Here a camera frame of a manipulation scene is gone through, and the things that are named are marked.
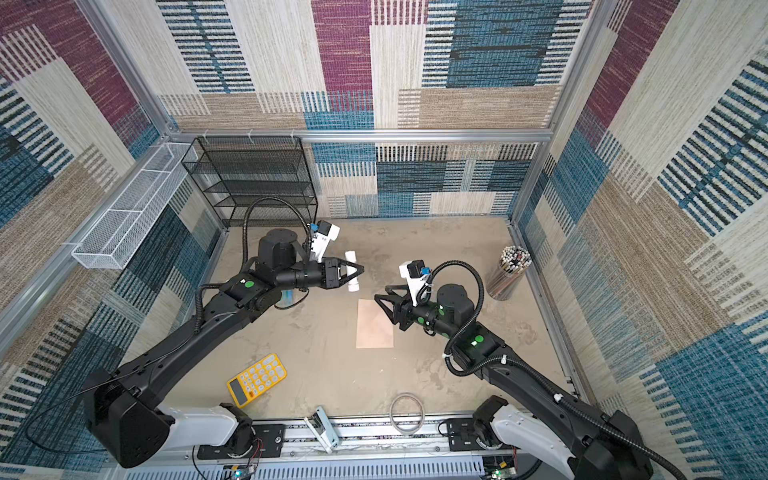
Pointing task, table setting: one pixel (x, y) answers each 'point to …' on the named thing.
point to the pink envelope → (375, 327)
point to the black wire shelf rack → (237, 173)
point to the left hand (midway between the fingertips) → (362, 266)
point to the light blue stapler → (323, 430)
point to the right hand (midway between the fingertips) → (382, 297)
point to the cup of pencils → (505, 280)
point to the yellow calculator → (256, 379)
